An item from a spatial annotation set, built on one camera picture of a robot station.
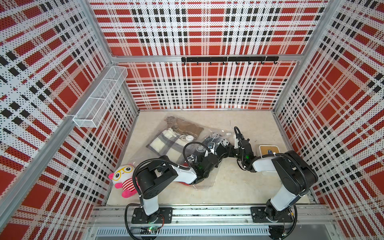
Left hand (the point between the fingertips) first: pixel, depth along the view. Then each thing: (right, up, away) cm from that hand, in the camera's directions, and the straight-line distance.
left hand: (216, 151), depth 90 cm
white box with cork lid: (+33, 0, +3) cm, 34 cm away
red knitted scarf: (-16, -9, -26) cm, 32 cm away
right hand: (+8, +2, +5) cm, 10 cm away
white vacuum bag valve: (-17, +7, +6) cm, 19 cm away
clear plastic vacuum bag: (-45, -2, +3) cm, 45 cm away
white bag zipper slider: (+9, +10, +9) cm, 16 cm away
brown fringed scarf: (-22, +14, +13) cm, 29 cm away
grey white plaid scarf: (-29, +4, +3) cm, 29 cm away
